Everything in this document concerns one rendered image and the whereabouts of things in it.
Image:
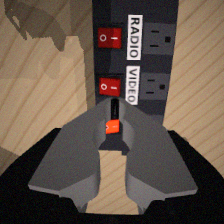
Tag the black power strip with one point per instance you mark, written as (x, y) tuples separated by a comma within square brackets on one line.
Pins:
[(133, 46)]

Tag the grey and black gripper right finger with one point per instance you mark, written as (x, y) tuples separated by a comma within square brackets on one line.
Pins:
[(161, 165)]

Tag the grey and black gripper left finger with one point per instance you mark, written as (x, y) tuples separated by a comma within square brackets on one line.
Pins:
[(64, 163)]

